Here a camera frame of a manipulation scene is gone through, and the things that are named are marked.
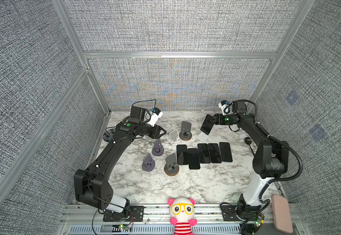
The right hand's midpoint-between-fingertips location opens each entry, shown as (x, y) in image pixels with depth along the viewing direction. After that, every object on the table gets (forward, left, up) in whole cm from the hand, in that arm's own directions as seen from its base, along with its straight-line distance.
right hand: (215, 118), depth 94 cm
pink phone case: (-52, -26, -16) cm, 61 cm away
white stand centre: (-9, +27, -10) cm, 30 cm away
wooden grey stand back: (-3, +18, -13) cm, 23 cm away
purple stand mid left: (-16, +37, -11) cm, 42 cm away
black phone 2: (-17, +7, -15) cm, 24 cm away
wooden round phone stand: (-29, +28, -10) cm, 42 cm away
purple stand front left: (-26, +41, -10) cm, 50 cm away
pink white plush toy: (-51, +24, -8) cm, 57 cm away
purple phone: (-16, -7, -16) cm, 23 cm away
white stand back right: (-4, +6, -14) cm, 16 cm away
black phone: (-18, +21, -16) cm, 32 cm away
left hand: (-16, +33, +8) cm, 37 cm away
